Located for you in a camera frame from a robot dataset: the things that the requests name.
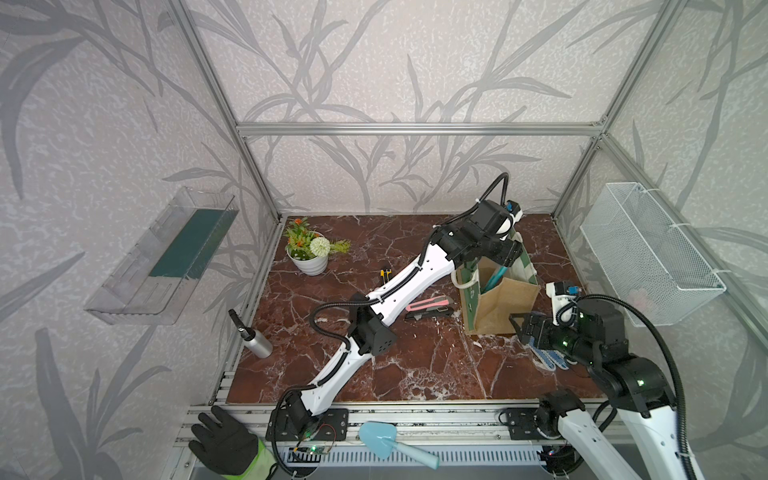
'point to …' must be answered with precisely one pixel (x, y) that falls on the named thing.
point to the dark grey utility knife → (443, 311)
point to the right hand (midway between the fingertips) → (522, 315)
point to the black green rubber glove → (230, 451)
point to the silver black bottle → (254, 340)
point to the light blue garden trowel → (379, 436)
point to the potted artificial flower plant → (309, 251)
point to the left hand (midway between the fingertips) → (515, 249)
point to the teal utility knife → (496, 278)
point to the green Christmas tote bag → (490, 291)
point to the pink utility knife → (436, 301)
